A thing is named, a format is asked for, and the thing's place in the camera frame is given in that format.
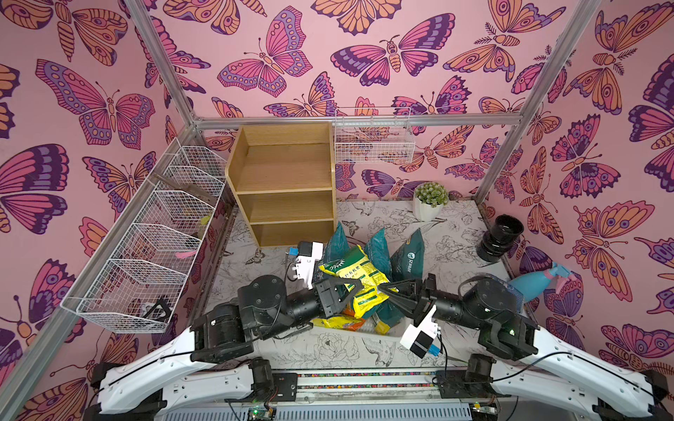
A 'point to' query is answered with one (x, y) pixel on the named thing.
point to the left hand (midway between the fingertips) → (364, 285)
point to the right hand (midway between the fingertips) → (386, 282)
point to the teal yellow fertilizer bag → (408, 258)
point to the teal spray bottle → (534, 284)
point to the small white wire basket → (374, 135)
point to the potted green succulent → (429, 198)
